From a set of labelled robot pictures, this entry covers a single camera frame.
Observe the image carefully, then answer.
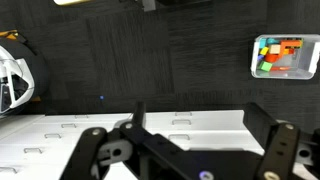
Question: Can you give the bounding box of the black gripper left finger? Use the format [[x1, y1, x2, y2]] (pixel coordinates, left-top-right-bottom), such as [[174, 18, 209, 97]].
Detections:
[[59, 101, 218, 180]]

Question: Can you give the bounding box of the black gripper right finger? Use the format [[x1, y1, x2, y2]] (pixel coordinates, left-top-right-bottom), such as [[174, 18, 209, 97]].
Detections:
[[242, 101, 320, 180]]

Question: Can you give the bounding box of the white drawer cabinet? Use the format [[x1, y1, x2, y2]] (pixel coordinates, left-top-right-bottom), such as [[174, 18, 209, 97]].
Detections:
[[0, 109, 320, 180]]

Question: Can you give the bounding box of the green toy cube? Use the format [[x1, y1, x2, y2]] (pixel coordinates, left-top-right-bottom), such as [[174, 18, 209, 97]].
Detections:
[[259, 60, 273, 72]]

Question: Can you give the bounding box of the red toy block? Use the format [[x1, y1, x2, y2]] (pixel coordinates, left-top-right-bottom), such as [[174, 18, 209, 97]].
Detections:
[[264, 53, 281, 64]]

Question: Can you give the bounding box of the clear plastic bin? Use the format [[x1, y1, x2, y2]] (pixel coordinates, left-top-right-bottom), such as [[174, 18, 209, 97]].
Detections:
[[250, 34, 320, 80]]

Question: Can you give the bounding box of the tan toy cube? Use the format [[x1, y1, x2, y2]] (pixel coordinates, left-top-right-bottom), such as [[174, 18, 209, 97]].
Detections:
[[269, 44, 282, 55]]

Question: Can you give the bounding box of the orange toy block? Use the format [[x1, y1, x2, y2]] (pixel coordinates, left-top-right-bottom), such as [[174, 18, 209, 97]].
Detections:
[[279, 39, 304, 56]]

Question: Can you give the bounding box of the teal toy block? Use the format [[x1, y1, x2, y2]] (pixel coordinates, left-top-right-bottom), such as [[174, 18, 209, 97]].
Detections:
[[259, 37, 278, 48]]

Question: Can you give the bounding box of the white mobile robot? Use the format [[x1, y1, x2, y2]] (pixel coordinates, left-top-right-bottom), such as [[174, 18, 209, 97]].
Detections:
[[0, 29, 51, 118]]

